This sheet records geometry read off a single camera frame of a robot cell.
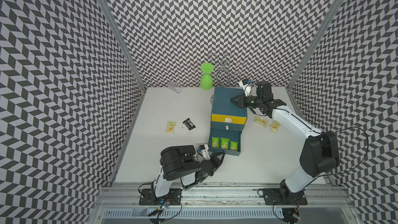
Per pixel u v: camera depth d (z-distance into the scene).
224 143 0.89
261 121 0.99
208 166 0.77
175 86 1.20
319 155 0.45
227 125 0.86
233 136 0.91
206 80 0.89
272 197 0.72
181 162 0.51
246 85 0.74
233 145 0.87
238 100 0.77
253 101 0.72
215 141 0.89
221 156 0.81
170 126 0.96
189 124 0.99
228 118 0.79
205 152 0.80
